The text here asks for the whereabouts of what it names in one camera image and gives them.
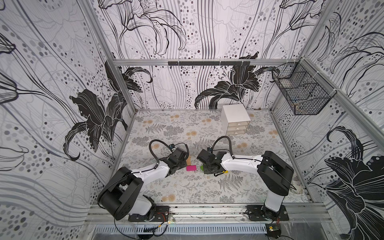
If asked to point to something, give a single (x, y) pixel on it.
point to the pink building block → (191, 168)
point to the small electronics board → (273, 230)
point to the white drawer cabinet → (235, 119)
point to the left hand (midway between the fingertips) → (183, 164)
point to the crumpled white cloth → (296, 186)
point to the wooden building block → (188, 161)
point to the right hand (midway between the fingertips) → (208, 168)
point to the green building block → (202, 167)
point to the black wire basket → (305, 89)
